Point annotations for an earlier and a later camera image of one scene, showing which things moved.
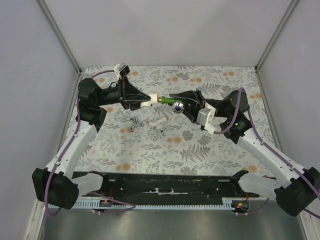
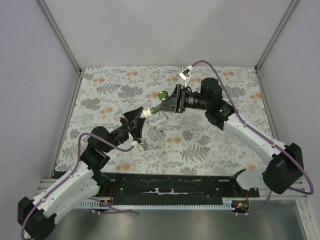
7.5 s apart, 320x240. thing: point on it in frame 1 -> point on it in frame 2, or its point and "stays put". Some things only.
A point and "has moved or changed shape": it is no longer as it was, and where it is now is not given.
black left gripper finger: x=136 y=105 -> x=138 y=125
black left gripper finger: x=132 y=94 -> x=134 y=115
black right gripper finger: x=190 y=95 -> x=168 y=105
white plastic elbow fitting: x=153 y=100 -> x=146 y=113
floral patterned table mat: x=156 y=139 stays put
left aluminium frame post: x=59 y=34 stays put
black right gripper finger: x=191 y=112 -> x=170 y=100
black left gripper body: x=121 y=93 -> x=130 y=130
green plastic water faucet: x=179 y=105 has moved or changed shape
